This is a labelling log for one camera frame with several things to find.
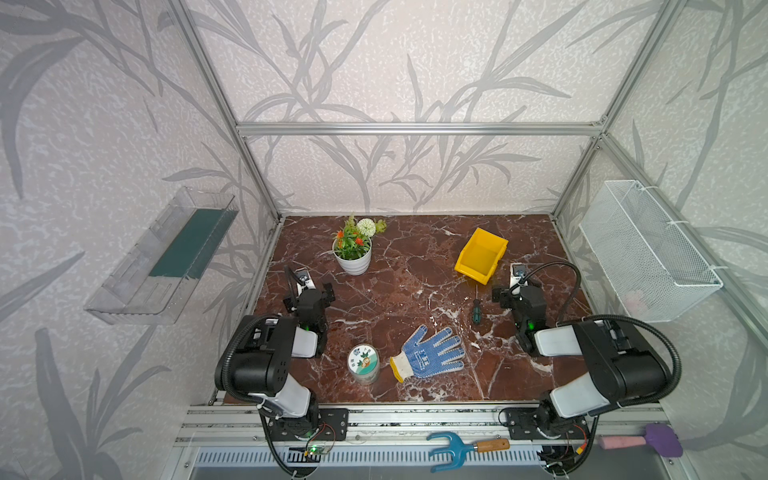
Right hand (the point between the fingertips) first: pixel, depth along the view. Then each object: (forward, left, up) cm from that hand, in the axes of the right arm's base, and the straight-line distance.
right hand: (513, 276), depth 93 cm
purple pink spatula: (-42, -28, -7) cm, 51 cm away
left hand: (-1, +65, 0) cm, 65 cm away
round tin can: (-26, +45, +1) cm, 52 cm away
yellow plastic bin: (+11, +7, -4) cm, 14 cm away
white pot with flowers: (+7, +50, +8) cm, 51 cm away
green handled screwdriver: (-9, +12, -5) cm, 16 cm away
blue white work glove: (-23, +29, -7) cm, 38 cm away
